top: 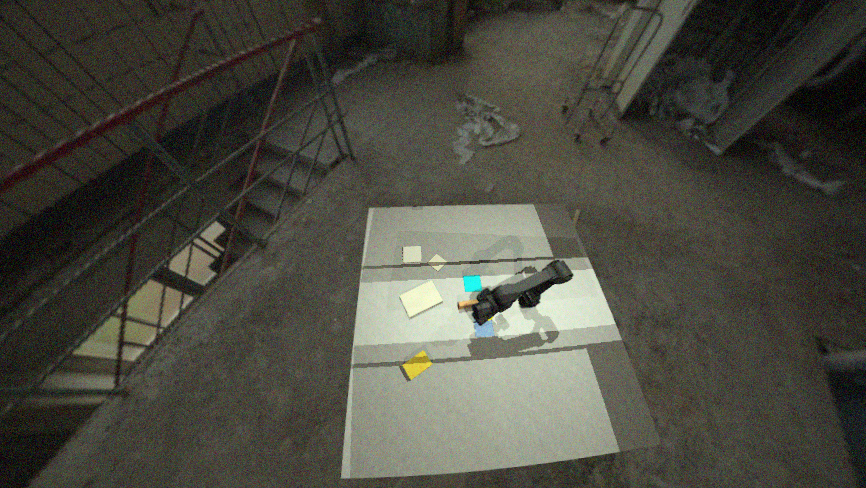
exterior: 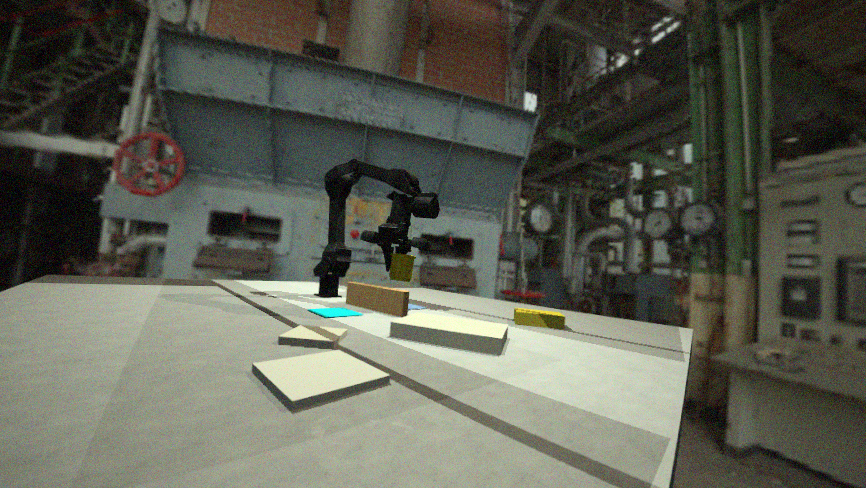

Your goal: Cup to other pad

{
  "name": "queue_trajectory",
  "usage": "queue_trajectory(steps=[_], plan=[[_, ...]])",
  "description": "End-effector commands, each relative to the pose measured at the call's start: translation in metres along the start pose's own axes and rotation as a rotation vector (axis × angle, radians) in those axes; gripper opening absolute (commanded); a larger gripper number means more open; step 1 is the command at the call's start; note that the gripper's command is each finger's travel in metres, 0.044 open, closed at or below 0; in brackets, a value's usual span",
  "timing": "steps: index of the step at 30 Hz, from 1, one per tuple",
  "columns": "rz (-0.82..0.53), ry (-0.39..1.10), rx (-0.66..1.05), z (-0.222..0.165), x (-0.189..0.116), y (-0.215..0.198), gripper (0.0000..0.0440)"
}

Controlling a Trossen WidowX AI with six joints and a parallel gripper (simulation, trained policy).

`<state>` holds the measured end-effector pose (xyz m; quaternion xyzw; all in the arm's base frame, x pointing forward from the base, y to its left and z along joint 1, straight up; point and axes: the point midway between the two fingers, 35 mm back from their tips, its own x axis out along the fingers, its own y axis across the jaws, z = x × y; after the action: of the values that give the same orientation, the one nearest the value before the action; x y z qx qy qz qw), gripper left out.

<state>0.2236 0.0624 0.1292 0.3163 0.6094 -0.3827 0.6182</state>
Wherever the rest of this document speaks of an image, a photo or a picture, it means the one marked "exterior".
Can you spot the yellow rectangular block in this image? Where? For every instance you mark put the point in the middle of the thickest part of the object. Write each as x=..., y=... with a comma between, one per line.
x=538, y=318

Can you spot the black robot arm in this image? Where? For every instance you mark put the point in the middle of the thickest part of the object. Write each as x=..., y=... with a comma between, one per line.
x=336, y=256

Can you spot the tan wooden plank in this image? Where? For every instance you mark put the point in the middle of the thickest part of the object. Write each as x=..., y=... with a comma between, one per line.
x=379, y=299

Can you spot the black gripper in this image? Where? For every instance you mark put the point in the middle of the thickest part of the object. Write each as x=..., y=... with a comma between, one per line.
x=404, y=244

